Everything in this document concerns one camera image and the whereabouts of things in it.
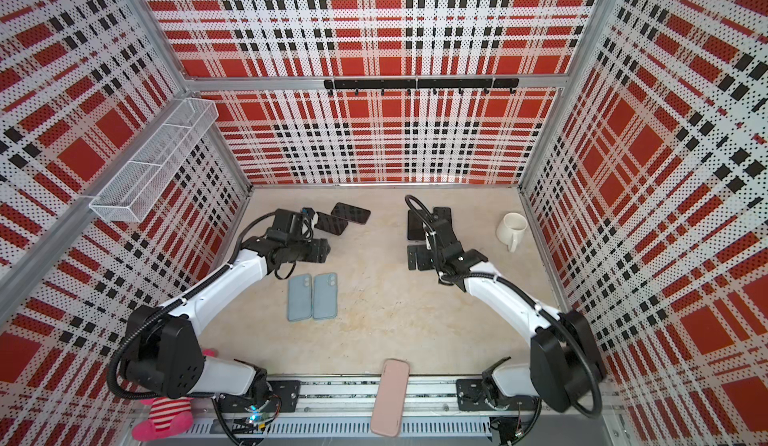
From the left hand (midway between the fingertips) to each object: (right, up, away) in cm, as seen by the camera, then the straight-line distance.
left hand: (319, 252), depth 87 cm
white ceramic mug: (+61, +6, +12) cm, 62 cm away
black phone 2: (+4, +12, +27) cm, 30 cm away
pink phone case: (+22, -35, -15) cm, 44 cm away
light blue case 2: (+1, -14, +4) cm, 15 cm away
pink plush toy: (-28, -34, -21) cm, 49 cm away
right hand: (+31, 0, -2) cm, 31 cm away
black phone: (-2, +8, +25) cm, 26 cm away
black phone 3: (+30, +6, +27) cm, 41 cm away
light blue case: (-7, -14, +4) cm, 17 cm away
